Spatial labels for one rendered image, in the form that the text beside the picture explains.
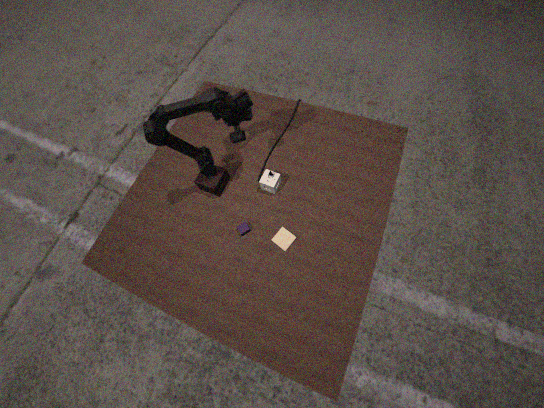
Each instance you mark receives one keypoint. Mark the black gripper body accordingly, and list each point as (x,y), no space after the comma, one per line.
(236,136)

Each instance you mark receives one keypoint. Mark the beige flat square slab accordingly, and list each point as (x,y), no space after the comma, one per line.
(283,239)

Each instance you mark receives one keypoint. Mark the small purple cube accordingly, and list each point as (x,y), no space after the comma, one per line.
(243,228)

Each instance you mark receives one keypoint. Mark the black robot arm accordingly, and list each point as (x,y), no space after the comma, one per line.
(216,101)

